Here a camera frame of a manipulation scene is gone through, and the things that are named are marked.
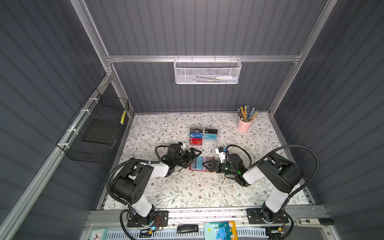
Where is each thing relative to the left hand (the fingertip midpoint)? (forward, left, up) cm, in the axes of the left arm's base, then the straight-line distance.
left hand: (198, 156), depth 89 cm
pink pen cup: (+21, -34, 0) cm, 40 cm away
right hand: (-6, -5, -2) cm, 8 cm away
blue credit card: (+15, -9, -1) cm, 17 cm away
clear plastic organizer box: (+17, 0, -2) cm, 17 cm away
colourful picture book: (-37, -8, -6) cm, 38 cm away
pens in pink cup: (+28, -37, +5) cm, 47 cm away
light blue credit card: (-1, -1, -5) cm, 5 cm away
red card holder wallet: (-4, +4, -6) cm, 8 cm away
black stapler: (-36, +7, -4) cm, 36 cm away
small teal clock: (-35, +49, -5) cm, 60 cm away
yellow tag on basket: (+17, +42, +19) cm, 49 cm away
